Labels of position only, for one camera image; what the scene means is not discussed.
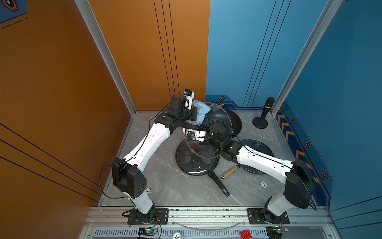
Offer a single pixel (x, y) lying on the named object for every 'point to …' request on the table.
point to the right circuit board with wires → (278, 230)
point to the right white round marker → (263, 184)
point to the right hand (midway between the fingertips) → (199, 124)
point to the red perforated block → (245, 234)
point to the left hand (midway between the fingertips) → (197, 106)
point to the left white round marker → (148, 190)
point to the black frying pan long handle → (212, 175)
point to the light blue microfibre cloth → (202, 109)
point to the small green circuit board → (147, 231)
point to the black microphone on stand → (261, 122)
